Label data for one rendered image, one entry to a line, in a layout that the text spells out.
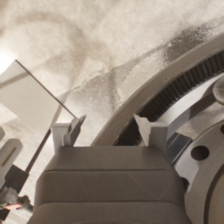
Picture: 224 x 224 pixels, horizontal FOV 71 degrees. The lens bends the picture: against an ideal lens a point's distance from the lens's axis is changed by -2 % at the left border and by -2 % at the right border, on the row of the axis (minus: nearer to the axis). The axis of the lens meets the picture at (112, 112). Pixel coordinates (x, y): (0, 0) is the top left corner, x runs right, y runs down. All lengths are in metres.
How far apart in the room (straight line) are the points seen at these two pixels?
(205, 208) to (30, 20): 0.77
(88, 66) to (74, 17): 0.19
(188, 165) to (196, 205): 0.07
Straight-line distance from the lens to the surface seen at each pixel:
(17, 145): 0.79
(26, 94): 0.93
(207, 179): 0.34
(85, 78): 0.76
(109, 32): 0.67
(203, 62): 0.38
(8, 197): 0.77
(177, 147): 0.39
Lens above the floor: 0.65
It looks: 51 degrees down
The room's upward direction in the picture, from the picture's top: 170 degrees counter-clockwise
